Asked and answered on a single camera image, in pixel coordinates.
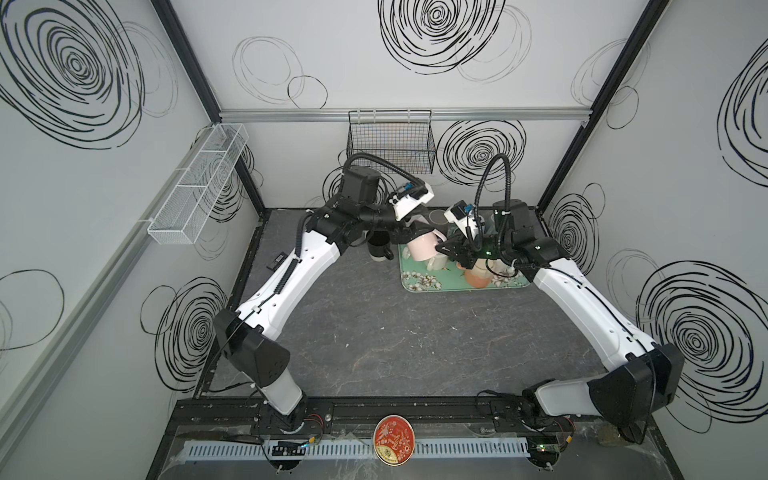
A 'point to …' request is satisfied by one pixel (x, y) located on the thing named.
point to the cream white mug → (437, 262)
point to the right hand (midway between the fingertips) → (437, 244)
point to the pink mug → (423, 247)
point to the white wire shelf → (183, 213)
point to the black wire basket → (404, 138)
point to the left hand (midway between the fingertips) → (429, 217)
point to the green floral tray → (415, 277)
